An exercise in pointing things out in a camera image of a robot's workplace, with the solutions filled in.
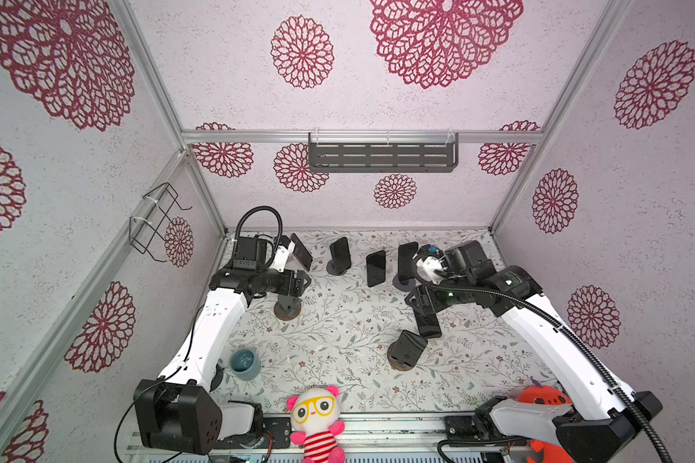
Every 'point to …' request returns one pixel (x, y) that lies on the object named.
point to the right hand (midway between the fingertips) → (417, 291)
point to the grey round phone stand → (331, 270)
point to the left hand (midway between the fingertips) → (295, 283)
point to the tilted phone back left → (301, 252)
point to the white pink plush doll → (315, 419)
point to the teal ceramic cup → (245, 364)
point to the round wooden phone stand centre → (397, 364)
